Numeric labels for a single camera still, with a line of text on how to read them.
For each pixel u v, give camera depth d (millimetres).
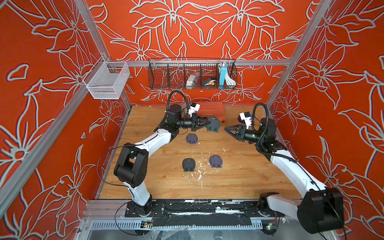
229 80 914
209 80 834
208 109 1116
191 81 904
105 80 913
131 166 466
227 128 726
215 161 889
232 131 712
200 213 726
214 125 746
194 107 758
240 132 667
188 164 880
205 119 747
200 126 726
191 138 1005
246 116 706
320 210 388
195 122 699
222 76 878
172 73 1003
